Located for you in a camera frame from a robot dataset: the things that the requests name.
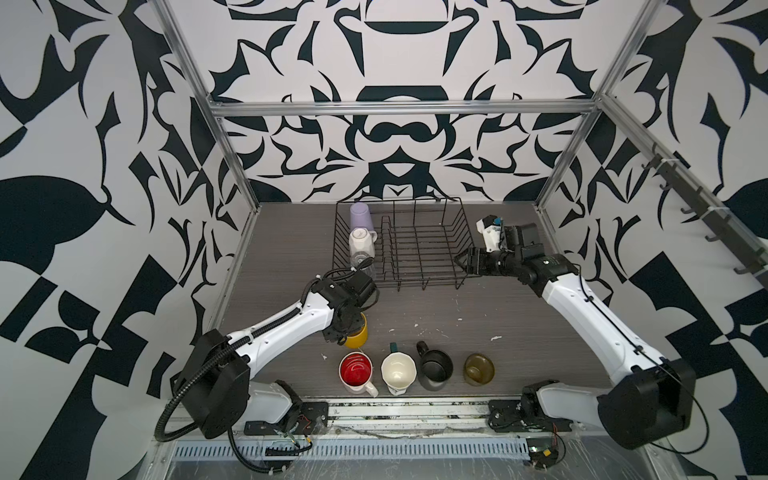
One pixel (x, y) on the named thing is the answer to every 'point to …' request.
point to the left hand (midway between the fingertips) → (349, 322)
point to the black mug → (436, 366)
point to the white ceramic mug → (360, 239)
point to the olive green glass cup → (479, 368)
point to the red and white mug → (355, 373)
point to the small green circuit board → (542, 451)
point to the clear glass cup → (358, 256)
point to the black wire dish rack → (419, 242)
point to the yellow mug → (359, 340)
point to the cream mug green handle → (399, 370)
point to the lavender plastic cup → (360, 216)
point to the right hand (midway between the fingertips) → (463, 254)
